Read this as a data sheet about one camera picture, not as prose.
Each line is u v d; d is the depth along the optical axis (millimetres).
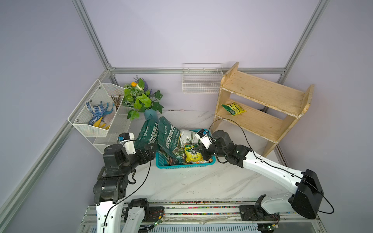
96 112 717
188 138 843
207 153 675
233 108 882
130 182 527
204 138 662
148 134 777
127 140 542
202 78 990
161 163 867
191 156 765
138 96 819
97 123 712
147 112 933
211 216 734
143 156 555
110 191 409
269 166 478
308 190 399
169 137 783
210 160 838
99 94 785
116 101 837
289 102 675
